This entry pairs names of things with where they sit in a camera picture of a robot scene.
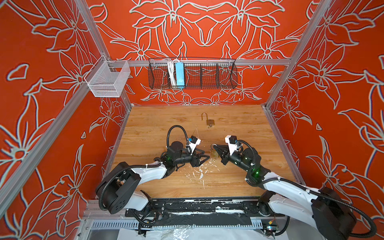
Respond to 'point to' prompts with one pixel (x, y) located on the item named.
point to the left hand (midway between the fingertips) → (207, 154)
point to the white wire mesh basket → (107, 78)
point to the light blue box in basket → (180, 74)
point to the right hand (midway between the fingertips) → (212, 146)
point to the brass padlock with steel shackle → (209, 121)
